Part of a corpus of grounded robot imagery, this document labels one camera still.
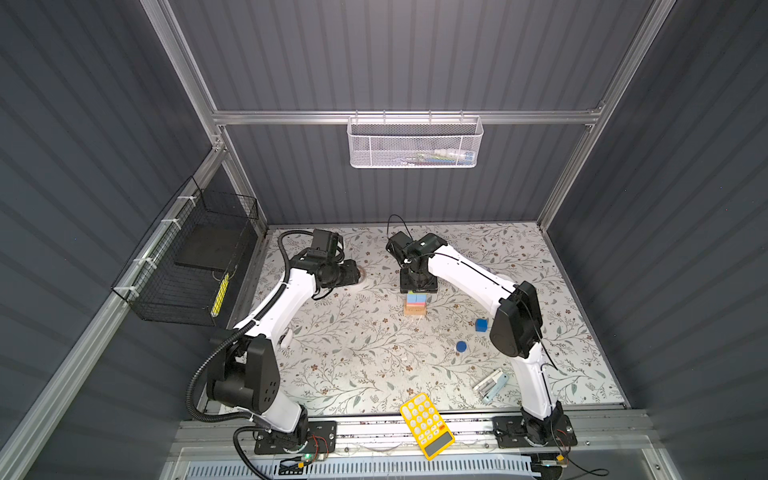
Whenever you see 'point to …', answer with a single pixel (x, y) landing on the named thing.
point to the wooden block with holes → (415, 310)
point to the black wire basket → (176, 275)
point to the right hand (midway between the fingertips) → (415, 291)
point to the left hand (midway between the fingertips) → (352, 274)
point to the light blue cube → (412, 298)
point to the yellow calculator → (427, 426)
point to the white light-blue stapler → (490, 387)
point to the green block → (412, 293)
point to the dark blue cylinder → (461, 346)
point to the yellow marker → (220, 296)
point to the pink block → (416, 304)
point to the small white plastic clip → (287, 339)
